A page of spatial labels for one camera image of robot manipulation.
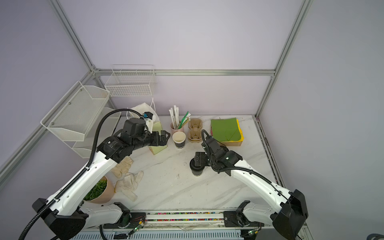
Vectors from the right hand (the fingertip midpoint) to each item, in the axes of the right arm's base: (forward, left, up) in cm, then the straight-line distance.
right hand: (199, 158), depth 77 cm
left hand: (+5, +18, +13) cm, 23 cm away
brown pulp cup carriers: (+27, +3, -14) cm, 31 cm away
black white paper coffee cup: (-2, +1, -15) cm, 15 cm away
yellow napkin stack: (+26, -30, -13) cm, 42 cm away
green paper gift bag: (+30, +35, +9) cm, 47 cm away
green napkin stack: (+30, -19, -13) cm, 38 cm away
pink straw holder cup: (+28, +19, -10) cm, 35 cm away
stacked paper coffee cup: (+18, +13, -6) cm, 23 cm away
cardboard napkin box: (+20, -26, -15) cm, 36 cm away
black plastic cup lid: (-3, +3, -6) cm, 7 cm away
